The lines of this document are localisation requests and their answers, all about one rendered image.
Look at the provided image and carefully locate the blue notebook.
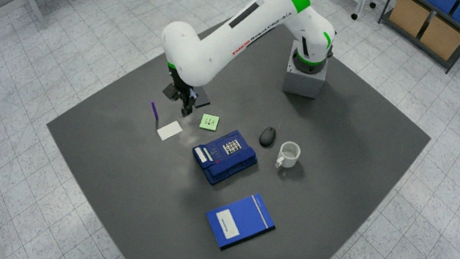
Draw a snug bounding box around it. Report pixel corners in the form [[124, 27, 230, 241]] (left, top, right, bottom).
[[206, 193, 275, 250]]

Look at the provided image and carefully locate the blue desk phone body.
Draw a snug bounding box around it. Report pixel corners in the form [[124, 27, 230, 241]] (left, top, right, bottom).
[[192, 130, 257, 186]]

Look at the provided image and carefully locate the grey computer mouse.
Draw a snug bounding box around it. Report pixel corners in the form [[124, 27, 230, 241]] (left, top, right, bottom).
[[259, 127, 276, 146]]

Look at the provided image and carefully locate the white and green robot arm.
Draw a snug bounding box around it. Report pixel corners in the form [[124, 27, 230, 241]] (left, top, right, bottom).
[[161, 0, 337, 86]]

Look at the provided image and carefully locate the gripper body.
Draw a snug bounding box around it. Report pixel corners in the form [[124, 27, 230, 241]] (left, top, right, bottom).
[[173, 78, 194, 94]]

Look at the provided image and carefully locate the white rectangular sheet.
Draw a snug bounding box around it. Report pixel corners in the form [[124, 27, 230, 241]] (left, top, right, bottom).
[[157, 121, 182, 140]]

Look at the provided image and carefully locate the pale green sticky note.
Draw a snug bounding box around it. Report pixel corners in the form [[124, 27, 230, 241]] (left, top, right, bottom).
[[200, 114, 220, 131]]

